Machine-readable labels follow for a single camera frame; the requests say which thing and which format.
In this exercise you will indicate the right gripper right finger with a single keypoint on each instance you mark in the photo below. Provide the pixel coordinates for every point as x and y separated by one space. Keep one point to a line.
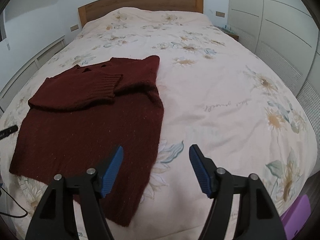
257 216

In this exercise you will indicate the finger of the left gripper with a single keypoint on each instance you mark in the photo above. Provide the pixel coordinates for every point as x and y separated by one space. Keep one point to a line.
8 131

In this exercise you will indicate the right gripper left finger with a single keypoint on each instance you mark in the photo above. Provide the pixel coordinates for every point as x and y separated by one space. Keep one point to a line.
54 217

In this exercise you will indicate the dark red knit sweater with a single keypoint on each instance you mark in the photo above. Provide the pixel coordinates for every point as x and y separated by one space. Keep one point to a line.
76 119

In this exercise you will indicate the purple cloth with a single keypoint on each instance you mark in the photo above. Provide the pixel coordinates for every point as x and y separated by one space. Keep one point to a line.
294 218

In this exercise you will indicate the white radiator cover cabinet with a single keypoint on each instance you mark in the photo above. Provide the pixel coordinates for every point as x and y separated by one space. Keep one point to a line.
25 73

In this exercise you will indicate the wooden right nightstand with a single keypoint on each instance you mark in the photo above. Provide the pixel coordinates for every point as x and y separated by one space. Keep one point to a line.
229 33

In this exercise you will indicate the white louvered wardrobe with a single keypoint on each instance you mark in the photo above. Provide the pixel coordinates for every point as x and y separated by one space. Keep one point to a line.
284 35

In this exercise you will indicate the wooden headboard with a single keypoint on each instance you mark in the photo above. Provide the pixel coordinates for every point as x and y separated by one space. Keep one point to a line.
99 8

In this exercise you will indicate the beige left wall socket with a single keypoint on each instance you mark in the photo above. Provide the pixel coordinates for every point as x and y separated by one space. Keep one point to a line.
75 27

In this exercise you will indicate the beige wall socket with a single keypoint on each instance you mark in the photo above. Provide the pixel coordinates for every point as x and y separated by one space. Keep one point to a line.
75 27
220 14

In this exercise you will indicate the beige right wall socket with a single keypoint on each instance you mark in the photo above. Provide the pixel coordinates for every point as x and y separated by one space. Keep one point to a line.
220 14

